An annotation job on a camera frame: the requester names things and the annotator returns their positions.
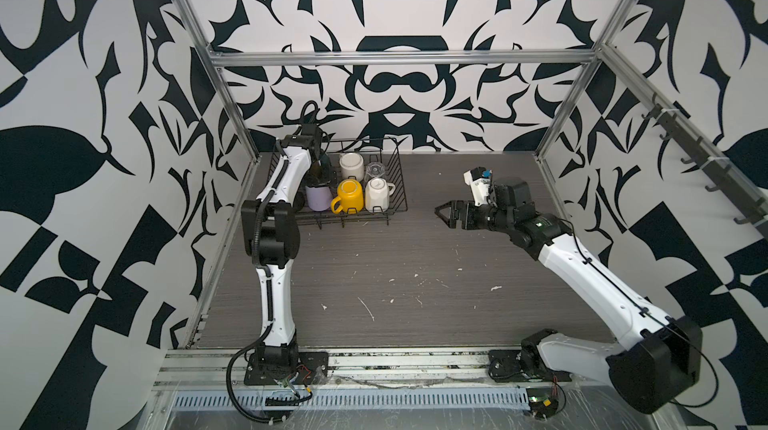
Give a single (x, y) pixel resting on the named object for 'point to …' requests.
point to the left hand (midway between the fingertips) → (314, 179)
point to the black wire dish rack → (383, 150)
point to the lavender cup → (319, 198)
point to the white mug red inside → (352, 165)
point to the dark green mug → (326, 169)
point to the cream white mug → (377, 194)
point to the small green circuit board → (541, 402)
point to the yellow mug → (350, 195)
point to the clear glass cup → (375, 169)
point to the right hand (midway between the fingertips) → (447, 206)
